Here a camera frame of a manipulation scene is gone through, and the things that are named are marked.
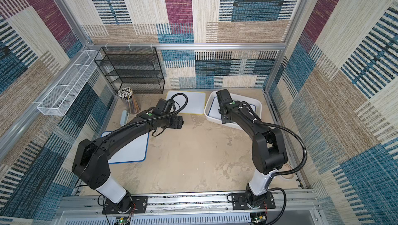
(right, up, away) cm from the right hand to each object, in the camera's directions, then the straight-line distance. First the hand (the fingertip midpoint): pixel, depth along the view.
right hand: (224, 109), depth 93 cm
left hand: (-26, -7, -6) cm, 28 cm away
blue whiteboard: (-5, -1, +13) cm, 14 cm away
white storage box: (+14, +8, +15) cm, 22 cm away
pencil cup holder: (-58, +3, +9) cm, 59 cm away
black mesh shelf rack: (-59, +29, +15) cm, 67 cm away
